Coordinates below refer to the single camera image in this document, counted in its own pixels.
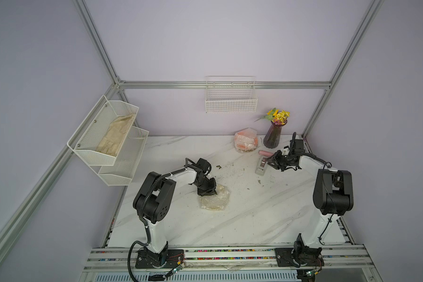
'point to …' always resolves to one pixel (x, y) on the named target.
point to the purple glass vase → (272, 136)
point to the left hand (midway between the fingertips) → (215, 196)
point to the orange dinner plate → (245, 141)
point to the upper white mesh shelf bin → (99, 138)
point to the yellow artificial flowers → (279, 117)
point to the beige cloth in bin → (110, 141)
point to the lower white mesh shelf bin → (127, 160)
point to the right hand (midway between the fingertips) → (262, 160)
